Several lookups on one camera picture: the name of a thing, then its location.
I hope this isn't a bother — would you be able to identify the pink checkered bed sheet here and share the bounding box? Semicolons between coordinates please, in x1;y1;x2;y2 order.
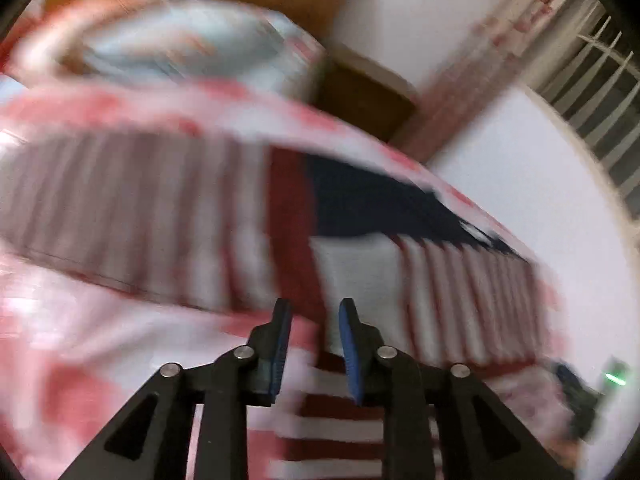
0;77;601;480

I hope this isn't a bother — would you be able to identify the pink floral curtain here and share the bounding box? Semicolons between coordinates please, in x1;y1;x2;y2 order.
389;0;582;162

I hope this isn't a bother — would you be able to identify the red white striped sweater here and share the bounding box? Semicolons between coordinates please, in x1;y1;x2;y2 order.
0;129;557;480

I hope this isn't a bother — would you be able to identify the dark wooden nightstand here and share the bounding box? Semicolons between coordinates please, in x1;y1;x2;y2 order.
311;44;418;143

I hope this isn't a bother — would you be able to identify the white window grille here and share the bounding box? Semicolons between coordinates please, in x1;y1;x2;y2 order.
541;15;639;217

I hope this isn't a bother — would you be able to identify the floral folded quilt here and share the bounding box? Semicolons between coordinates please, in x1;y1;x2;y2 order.
64;0;326;102

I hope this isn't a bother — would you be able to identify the orange floral pillow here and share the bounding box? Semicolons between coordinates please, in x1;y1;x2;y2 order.
4;0;164;87

